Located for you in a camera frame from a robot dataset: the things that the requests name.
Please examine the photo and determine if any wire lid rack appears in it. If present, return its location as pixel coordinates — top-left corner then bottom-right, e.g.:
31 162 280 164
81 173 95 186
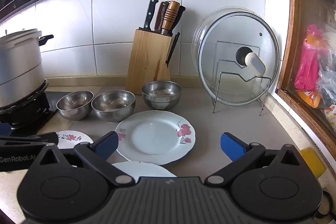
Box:
213 40 272 117

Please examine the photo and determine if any black riveted handle knife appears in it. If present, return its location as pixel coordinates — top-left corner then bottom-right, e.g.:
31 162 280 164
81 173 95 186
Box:
143 0 159 30

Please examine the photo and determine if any clear plastic bag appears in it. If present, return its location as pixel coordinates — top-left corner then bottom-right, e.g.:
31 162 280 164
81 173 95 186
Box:
316 55 336 109

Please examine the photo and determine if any stainless steel bowl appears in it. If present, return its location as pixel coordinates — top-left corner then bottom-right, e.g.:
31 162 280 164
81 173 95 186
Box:
142 80 182 111
56 91 94 121
91 90 136 123

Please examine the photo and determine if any small floral plate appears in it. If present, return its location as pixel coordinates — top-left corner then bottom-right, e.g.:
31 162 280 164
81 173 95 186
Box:
55 130 94 149

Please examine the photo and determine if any wooden knife block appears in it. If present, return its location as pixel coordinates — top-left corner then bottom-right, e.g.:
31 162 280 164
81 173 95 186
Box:
125 28 174 95

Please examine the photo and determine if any plain glass lid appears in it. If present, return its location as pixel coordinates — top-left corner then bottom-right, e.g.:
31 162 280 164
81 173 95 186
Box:
192 6 263 83

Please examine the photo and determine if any dark brown handle knife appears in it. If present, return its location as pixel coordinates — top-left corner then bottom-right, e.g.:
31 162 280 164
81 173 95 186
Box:
154 1 170 32

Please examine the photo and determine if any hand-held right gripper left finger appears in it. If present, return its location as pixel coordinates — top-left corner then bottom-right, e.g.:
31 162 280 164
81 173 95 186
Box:
39 131 135 186

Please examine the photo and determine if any plain white plate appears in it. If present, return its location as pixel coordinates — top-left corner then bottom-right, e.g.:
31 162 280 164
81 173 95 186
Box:
112 161 177 179

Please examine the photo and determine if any large steel pot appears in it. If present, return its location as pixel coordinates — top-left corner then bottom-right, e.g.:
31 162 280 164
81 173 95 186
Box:
0 28 54 109

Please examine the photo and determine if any ribbed wooden handle knife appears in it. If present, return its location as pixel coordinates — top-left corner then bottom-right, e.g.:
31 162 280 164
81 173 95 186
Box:
161 0 181 36

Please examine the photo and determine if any thin black handle tool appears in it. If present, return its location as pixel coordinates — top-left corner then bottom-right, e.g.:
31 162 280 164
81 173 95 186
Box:
165 32 181 67

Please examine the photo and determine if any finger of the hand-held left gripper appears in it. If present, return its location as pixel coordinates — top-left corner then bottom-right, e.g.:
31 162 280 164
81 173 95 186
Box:
0 123 12 137

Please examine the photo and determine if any glass lid with grey knob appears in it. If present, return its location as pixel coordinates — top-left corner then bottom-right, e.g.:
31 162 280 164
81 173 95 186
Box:
197 11 279 106

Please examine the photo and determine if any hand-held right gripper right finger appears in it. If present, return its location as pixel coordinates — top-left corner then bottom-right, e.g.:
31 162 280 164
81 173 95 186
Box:
205 132 300 186

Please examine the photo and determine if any wooden window frame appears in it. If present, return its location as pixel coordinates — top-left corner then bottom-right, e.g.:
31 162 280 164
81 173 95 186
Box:
276 0 336 146

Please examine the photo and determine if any orange packet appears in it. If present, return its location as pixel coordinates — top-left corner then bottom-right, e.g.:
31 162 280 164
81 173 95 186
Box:
297 90 322 109

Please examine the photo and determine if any yellow sponge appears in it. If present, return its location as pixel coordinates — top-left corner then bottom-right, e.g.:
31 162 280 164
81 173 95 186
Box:
299 147 327 179

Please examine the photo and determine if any large floral plate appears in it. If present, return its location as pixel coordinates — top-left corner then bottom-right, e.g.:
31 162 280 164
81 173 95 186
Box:
115 110 196 165

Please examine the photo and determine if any pink plastic bag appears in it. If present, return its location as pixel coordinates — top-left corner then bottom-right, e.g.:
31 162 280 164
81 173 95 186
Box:
294 25 322 92

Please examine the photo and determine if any black gas stove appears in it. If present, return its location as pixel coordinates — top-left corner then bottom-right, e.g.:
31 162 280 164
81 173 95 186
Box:
0 80 62 135

